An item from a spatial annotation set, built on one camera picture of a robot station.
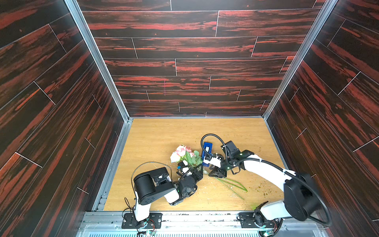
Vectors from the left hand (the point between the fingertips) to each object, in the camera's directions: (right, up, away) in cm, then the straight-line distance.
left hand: (205, 166), depth 84 cm
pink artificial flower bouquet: (-8, +5, -1) cm, 10 cm away
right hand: (+5, -2, +2) cm, 5 cm away
